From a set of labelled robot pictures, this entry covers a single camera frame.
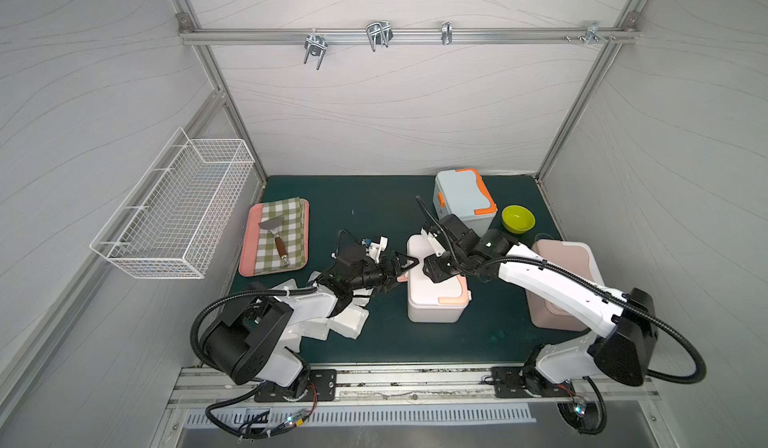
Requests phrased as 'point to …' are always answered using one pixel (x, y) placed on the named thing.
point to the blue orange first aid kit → (464, 194)
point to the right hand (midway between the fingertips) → (430, 267)
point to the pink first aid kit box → (575, 256)
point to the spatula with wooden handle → (273, 226)
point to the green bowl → (518, 219)
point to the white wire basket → (172, 220)
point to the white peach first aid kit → (428, 301)
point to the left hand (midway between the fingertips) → (416, 273)
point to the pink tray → (246, 266)
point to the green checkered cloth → (292, 232)
